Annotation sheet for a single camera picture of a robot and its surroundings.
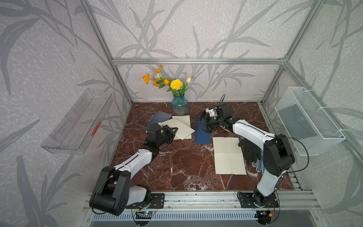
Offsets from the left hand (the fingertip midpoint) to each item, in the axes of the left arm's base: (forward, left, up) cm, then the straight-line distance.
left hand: (179, 127), depth 84 cm
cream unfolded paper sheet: (-12, -32, -17) cm, 38 cm away
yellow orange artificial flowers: (+22, +3, +14) cm, 26 cm away
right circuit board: (-42, -44, -17) cm, 63 cm away
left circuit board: (-41, +16, -19) cm, 48 cm away
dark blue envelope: (+4, -15, -17) cm, 23 cm away
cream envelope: (+7, -2, -5) cm, 8 cm away
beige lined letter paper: (+6, +7, -4) cm, 10 cm away
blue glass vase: (+25, +1, -7) cm, 26 cm away
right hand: (+2, -9, +2) cm, 10 cm away
